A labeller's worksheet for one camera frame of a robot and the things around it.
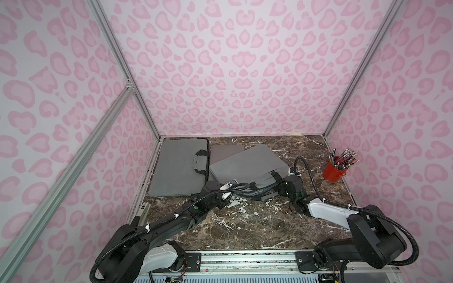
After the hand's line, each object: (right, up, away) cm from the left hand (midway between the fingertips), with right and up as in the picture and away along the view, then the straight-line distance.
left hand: (228, 186), depth 84 cm
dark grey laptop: (-7, +16, +28) cm, 33 cm away
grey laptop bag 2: (+16, +6, +9) cm, 19 cm away
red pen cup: (+55, +5, +9) cm, 56 cm away
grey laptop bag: (-27, +7, +19) cm, 34 cm away
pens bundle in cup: (+58, +13, +5) cm, 60 cm away
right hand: (+30, 0, +9) cm, 31 cm away
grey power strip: (-41, -13, +1) cm, 43 cm away
